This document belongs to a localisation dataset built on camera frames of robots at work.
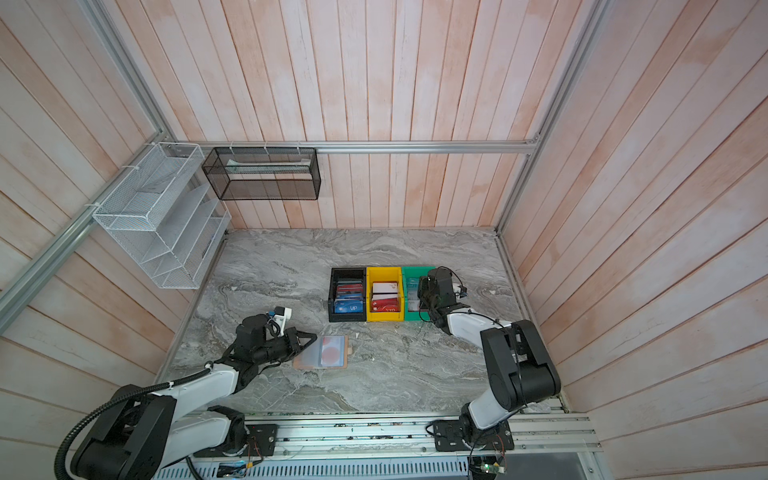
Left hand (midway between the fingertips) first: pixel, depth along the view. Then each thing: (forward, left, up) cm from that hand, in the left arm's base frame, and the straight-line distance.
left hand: (317, 342), depth 84 cm
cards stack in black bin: (+18, -8, -4) cm, 20 cm away
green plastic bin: (+24, -27, +1) cm, 37 cm away
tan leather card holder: (-3, +2, -3) cm, 5 cm away
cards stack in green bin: (+16, -30, -4) cm, 34 cm away
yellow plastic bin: (+25, -19, -1) cm, 32 cm away
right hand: (+21, -30, +4) cm, 37 cm away
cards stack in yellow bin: (+18, -20, -4) cm, 27 cm away
